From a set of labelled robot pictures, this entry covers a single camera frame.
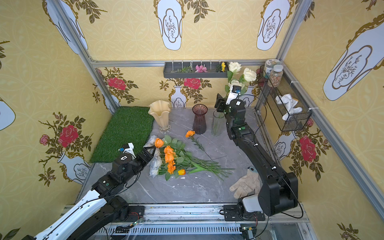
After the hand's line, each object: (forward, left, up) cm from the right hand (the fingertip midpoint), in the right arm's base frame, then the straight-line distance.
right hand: (229, 93), depth 76 cm
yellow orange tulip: (-29, +25, -34) cm, 51 cm away
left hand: (-24, +41, -19) cm, 51 cm away
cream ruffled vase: (+7, +41, -20) cm, 47 cm away
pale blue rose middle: (-25, +38, -27) cm, 53 cm away
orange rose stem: (-23, +21, -32) cm, 45 cm away
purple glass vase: (+1, +16, -26) cm, 30 cm away
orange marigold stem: (-3, +22, -33) cm, 40 cm away
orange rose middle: (-19, +33, -29) cm, 48 cm away
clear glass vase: (0, +6, -24) cm, 25 cm away
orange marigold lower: (-28, +30, -30) cm, 51 cm away
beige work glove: (-34, -12, -36) cm, 51 cm away
